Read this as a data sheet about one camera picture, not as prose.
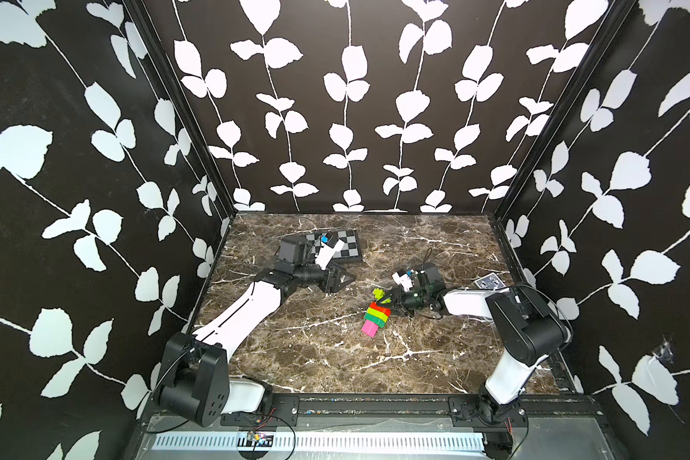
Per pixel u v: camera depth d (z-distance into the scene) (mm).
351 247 1074
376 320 859
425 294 779
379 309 878
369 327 858
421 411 750
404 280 901
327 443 701
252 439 710
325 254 717
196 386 408
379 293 918
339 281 722
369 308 892
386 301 875
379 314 871
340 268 813
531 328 490
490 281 985
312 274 705
